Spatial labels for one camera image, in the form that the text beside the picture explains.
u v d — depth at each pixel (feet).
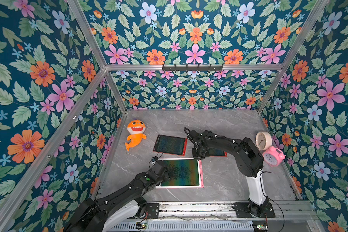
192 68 3.05
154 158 2.56
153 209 2.43
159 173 2.15
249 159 1.73
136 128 3.23
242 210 2.40
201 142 2.27
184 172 2.83
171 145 3.23
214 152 3.06
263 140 2.99
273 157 2.75
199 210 2.46
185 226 2.51
